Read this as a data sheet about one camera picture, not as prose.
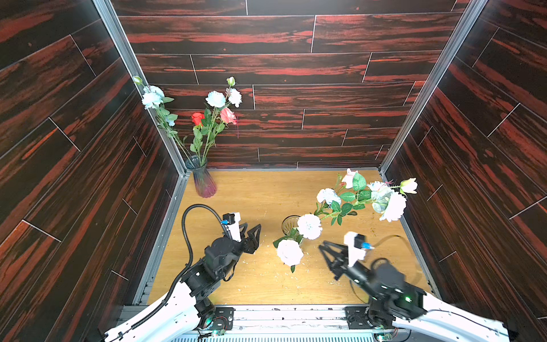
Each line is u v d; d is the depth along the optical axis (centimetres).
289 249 49
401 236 48
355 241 55
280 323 73
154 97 80
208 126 88
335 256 59
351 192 57
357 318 74
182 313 60
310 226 60
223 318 73
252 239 65
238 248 65
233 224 63
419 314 50
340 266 57
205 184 110
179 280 53
